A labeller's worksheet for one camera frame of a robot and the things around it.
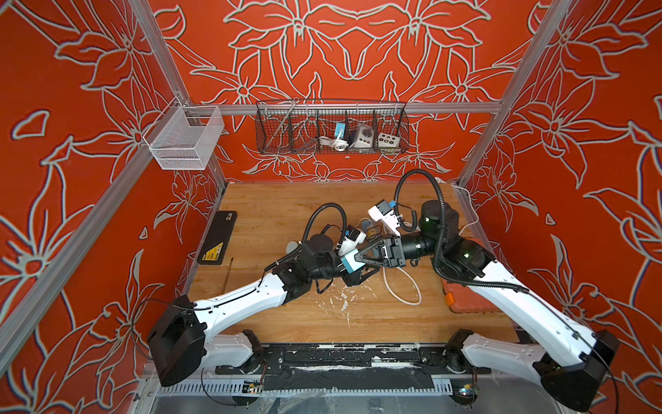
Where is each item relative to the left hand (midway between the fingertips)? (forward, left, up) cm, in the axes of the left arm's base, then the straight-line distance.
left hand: (375, 263), depth 69 cm
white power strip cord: (+30, -42, -22) cm, 56 cm away
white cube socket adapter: (+46, -6, +7) cm, 47 cm away
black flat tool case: (+19, +58, -21) cm, 64 cm away
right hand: (-8, +6, +14) cm, 17 cm away
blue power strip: (+5, +4, +10) cm, 12 cm away
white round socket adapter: (+45, +3, +10) cm, 46 cm away
